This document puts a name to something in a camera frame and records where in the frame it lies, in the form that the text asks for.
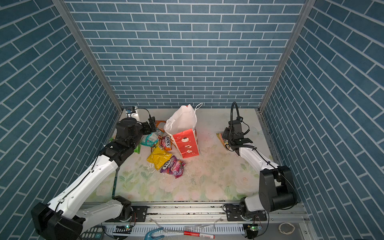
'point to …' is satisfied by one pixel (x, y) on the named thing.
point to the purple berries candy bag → (173, 166)
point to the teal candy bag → (150, 140)
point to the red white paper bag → (180, 125)
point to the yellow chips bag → (159, 157)
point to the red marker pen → (198, 234)
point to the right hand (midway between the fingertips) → (227, 128)
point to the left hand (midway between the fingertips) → (147, 118)
